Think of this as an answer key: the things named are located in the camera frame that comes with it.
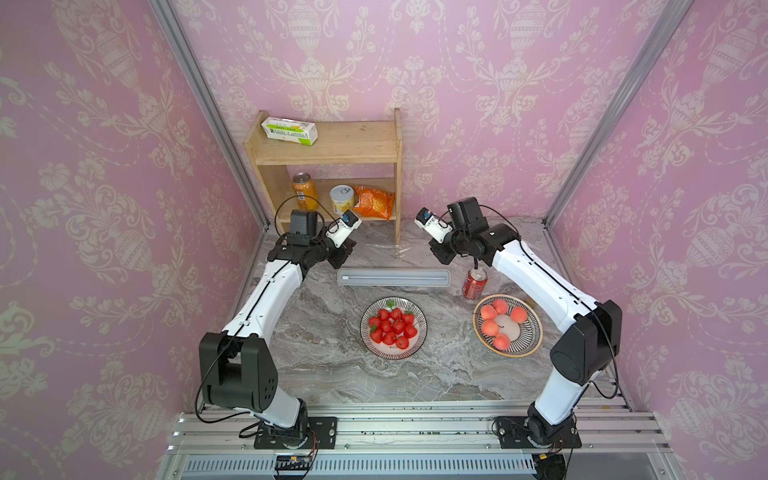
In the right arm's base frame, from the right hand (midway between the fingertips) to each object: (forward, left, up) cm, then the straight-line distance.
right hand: (435, 239), depth 84 cm
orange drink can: (+15, +37, +8) cm, 41 cm away
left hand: (+1, +24, 0) cm, 24 cm away
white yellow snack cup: (+16, +27, +3) cm, 32 cm away
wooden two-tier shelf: (+35, +25, +1) cm, 43 cm away
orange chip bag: (+13, +17, +3) cm, 22 cm away
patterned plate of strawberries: (-16, +13, -21) cm, 30 cm away
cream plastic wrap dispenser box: (-2, +11, -15) cm, 19 cm away
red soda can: (-6, -13, -15) cm, 21 cm away
